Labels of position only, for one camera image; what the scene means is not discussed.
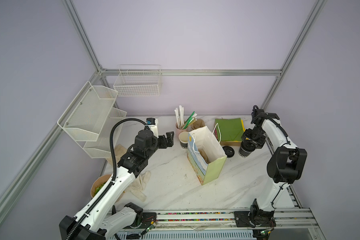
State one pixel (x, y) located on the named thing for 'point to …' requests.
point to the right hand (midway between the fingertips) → (248, 141)
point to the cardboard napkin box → (231, 143)
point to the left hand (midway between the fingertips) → (165, 133)
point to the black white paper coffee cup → (243, 153)
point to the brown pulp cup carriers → (198, 124)
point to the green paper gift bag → (207, 140)
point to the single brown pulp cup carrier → (204, 155)
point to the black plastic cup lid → (248, 145)
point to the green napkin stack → (230, 129)
